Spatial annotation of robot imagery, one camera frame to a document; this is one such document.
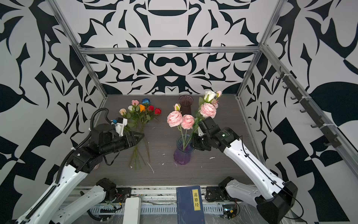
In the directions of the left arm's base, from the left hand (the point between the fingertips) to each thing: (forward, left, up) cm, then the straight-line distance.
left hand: (140, 133), depth 69 cm
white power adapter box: (-29, +4, -20) cm, 36 cm away
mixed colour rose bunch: (+28, +11, -22) cm, 38 cm away
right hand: (-3, -24, -6) cm, 25 cm away
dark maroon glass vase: (+28, -25, -8) cm, 38 cm away
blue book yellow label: (-29, -23, -24) cm, 45 cm away
